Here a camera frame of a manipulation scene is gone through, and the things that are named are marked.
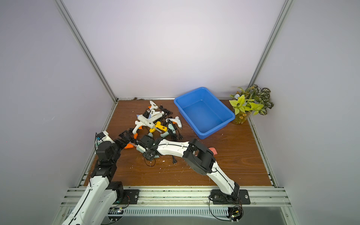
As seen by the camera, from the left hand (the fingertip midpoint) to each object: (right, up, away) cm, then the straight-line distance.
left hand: (124, 133), depth 81 cm
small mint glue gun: (+26, +1, +19) cm, 32 cm away
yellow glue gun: (+17, +3, +19) cm, 26 cm away
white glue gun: (+29, +6, +23) cm, 38 cm away
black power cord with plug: (+30, -18, +4) cm, 35 cm away
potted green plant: (+83, +21, +11) cm, 86 cm away
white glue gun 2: (+3, +2, +17) cm, 17 cm away
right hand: (+12, -12, +9) cm, 19 cm away
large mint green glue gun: (+10, -9, 0) cm, 13 cm away
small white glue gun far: (+10, +18, +33) cm, 39 cm away
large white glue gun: (+14, +9, +20) cm, 26 cm away
